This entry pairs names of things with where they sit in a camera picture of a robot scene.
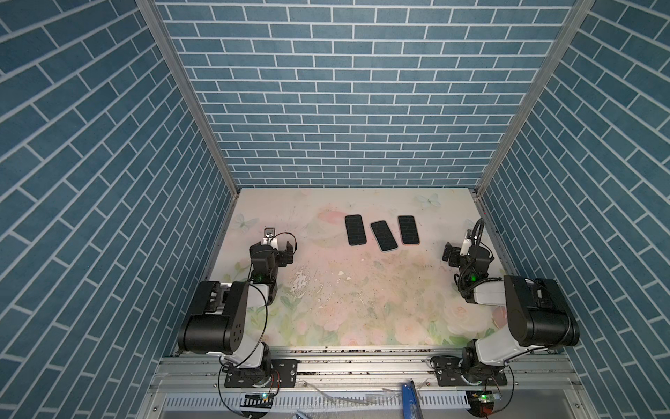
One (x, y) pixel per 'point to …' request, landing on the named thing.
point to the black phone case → (355, 230)
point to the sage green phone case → (384, 236)
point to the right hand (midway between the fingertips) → (462, 242)
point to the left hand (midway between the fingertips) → (275, 241)
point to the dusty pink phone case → (408, 230)
